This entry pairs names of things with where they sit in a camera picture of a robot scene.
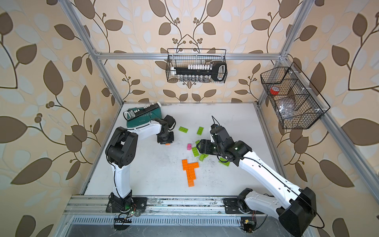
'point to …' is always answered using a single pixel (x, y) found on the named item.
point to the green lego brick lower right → (226, 163)
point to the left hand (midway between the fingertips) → (168, 140)
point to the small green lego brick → (201, 157)
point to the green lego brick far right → (200, 131)
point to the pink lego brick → (189, 146)
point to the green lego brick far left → (183, 129)
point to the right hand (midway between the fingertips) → (203, 146)
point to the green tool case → (144, 119)
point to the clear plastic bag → (286, 111)
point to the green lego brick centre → (205, 155)
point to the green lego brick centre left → (195, 151)
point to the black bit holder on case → (129, 114)
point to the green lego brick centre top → (197, 141)
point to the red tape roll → (274, 90)
